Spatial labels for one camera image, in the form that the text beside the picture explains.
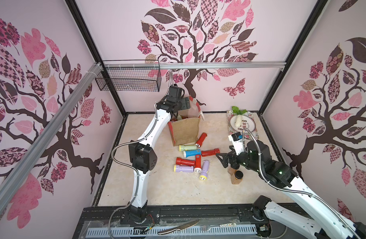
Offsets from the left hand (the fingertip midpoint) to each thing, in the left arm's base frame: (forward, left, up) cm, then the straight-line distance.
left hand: (181, 104), depth 89 cm
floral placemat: (-5, -48, -27) cm, 56 cm away
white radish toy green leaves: (+7, -43, -22) cm, 49 cm away
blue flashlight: (-21, -3, -24) cm, 32 cm away
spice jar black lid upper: (-34, -29, -22) cm, 50 cm away
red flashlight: (-11, -12, -24) cm, 30 cm away
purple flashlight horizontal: (-31, -3, -25) cm, 40 cm away
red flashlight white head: (-32, -10, -23) cm, 41 cm away
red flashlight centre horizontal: (-27, +1, -23) cm, 36 cm away
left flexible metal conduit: (-43, +18, +6) cm, 47 cm away
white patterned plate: (+7, -51, -26) cm, 57 cm away
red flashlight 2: (-20, -19, -24) cm, 37 cm away
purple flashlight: (-35, -13, -23) cm, 44 cm away
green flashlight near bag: (-16, -3, -24) cm, 29 cm away
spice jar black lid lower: (-38, -31, -17) cm, 52 cm away
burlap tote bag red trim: (-11, -2, -9) cm, 14 cm away
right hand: (-32, -21, -1) cm, 38 cm away
